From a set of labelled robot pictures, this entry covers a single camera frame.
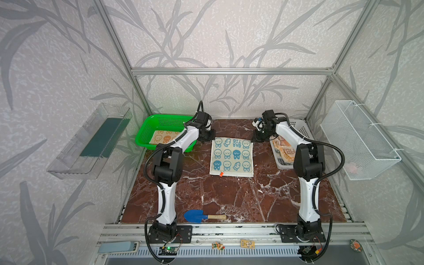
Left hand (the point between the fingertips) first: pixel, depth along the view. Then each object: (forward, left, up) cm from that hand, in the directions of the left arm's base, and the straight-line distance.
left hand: (216, 132), depth 99 cm
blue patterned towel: (-11, -11, -10) cm, 18 cm away
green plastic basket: (+11, +46, -6) cm, 48 cm away
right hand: (-1, -22, -1) cm, 22 cm away
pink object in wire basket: (-29, -61, +12) cm, 69 cm away
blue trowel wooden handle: (-45, +9, -10) cm, 47 cm away
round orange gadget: (-56, -62, -8) cm, 84 cm away
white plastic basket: (+7, -55, -2) cm, 56 cm away
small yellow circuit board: (-56, -15, -8) cm, 58 cm away
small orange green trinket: (-57, -3, -9) cm, 57 cm away
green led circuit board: (-58, +19, -10) cm, 62 cm away
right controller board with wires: (-58, -44, -13) cm, 74 cm away
